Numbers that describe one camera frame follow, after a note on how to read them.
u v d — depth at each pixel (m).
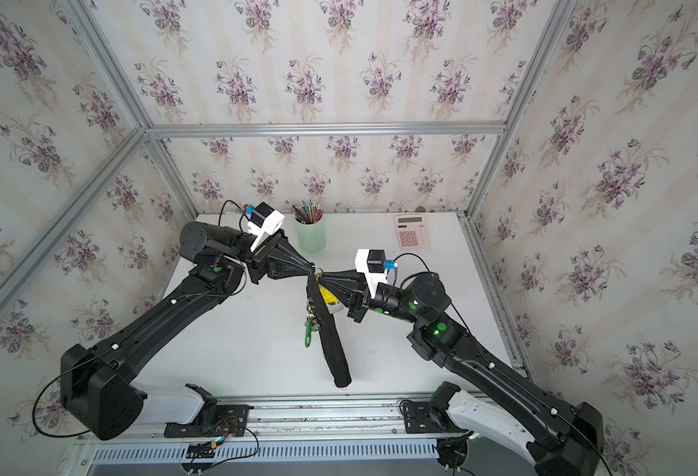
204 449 0.71
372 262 0.46
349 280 0.54
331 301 0.57
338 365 0.68
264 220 0.46
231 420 0.73
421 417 0.73
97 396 0.38
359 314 0.51
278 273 0.53
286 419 0.75
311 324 0.69
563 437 0.39
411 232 1.11
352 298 0.52
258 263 0.49
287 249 0.52
